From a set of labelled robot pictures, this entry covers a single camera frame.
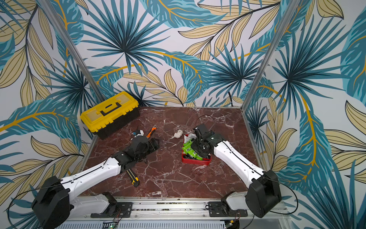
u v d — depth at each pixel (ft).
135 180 2.69
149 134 3.36
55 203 1.29
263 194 1.32
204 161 2.96
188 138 3.14
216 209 2.40
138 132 2.47
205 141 1.93
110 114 3.04
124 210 2.45
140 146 2.00
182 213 2.40
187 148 2.94
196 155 2.56
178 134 3.30
